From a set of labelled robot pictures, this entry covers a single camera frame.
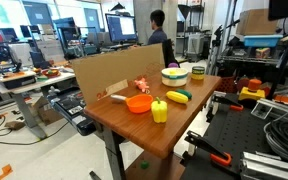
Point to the pink plush toy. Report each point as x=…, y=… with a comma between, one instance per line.
x=141, y=84

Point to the yellow toy bell pepper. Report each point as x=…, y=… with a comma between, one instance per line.
x=159, y=111

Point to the yellow toy corn cob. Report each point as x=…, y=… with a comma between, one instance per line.
x=177, y=96

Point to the purple toy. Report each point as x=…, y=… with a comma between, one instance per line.
x=173, y=65

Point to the green toy cucumber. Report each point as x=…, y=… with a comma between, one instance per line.
x=185, y=93

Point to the white bowl green stripe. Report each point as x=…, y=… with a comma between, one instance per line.
x=174, y=77

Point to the brown cardboard board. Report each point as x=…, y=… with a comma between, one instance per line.
x=117, y=70

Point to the black office chair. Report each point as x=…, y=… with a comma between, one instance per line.
x=168, y=51

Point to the person in dark shirt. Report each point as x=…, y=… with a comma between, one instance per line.
x=157, y=35

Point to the black computer monitor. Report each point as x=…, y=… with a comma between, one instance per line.
x=121, y=28

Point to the black treadmill device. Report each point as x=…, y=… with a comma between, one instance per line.
x=72, y=108

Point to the small green ball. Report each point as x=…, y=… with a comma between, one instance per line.
x=145, y=164

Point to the red plastic crate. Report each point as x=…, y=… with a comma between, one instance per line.
x=227, y=85

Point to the large black orange clamp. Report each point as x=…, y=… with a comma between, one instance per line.
x=206, y=146

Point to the small black orange clamp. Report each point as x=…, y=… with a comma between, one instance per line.
x=227, y=101

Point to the red bowl with toys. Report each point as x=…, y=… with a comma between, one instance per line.
x=51, y=73

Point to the black perforated breadboard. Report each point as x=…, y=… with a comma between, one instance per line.
x=232, y=133

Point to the small cardboard box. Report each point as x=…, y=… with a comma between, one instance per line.
x=49, y=113

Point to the yellow emergency stop button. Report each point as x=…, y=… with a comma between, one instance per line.
x=252, y=92

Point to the white desk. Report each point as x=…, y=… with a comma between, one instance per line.
x=24, y=90

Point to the small colourful box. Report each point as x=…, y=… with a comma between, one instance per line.
x=262, y=53

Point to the blue plastic bin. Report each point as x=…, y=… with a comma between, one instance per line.
x=262, y=40

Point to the black white tray box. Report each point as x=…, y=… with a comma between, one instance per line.
x=14, y=79

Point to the brown cardboard box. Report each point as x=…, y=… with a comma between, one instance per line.
x=258, y=22

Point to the brown foot pedal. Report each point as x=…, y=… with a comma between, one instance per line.
x=14, y=125

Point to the black stand pole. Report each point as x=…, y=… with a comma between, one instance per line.
x=285, y=55

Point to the aluminium extrusion bars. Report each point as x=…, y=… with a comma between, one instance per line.
x=270, y=166

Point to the aluminium frame bracket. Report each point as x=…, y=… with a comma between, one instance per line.
x=277, y=108

